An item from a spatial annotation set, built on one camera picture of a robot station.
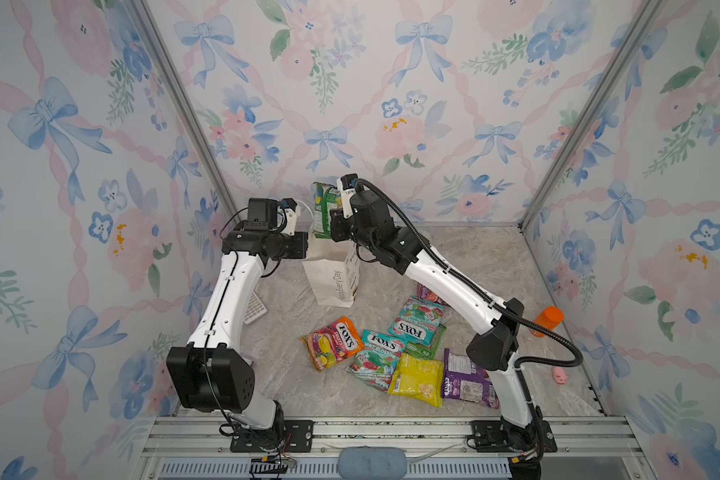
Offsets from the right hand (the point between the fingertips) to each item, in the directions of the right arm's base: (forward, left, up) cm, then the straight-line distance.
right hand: (330, 209), depth 74 cm
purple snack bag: (-30, -35, -33) cm, 57 cm away
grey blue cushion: (-49, -11, -33) cm, 60 cm away
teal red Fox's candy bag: (-25, -12, -33) cm, 43 cm away
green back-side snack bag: (-22, -26, -34) cm, 48 cm away
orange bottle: (-15, -61, -26) cm, 68 cm away
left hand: (-2, +7, -9) cm, 12 cm away
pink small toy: (-28, -62, -35) cm, 77 cm away
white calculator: (-10, +27, -34) cm, 44 cm away
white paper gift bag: (-9, 0, -12) cm, 15 cm away
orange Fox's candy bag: (-21, +1, -32) cm, 39 cm away
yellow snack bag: (-30, -23, -33) cm, 50 cm away
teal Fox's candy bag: (-14, -25, -32) cm, 43 cm away
